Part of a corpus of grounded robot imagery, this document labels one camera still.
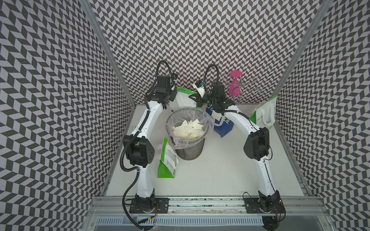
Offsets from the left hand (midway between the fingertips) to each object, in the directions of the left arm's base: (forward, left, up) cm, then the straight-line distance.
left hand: (169, 89), depth 87 cm
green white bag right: (-14, -57, -9) cm, 60 cm away
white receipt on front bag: (-40, -4, -11) cm, 42 cm away
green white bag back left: (-3, -8, -5) cm, 10 cm away
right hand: (-4, -13, -2) cm, 13 cm away
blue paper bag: (-18, -33, -14) cm, 40 cm away
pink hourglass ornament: (+2, -41, -3) cm, 41 cm away
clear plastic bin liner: (-17, -5, -6) cm, 19 cm away
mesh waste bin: (-32, -14, -22) cm, 42 cm away
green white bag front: (-42, +3, -25) cm, 49 cm away
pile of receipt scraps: (-22, -15, -12) cm, 29 cm away
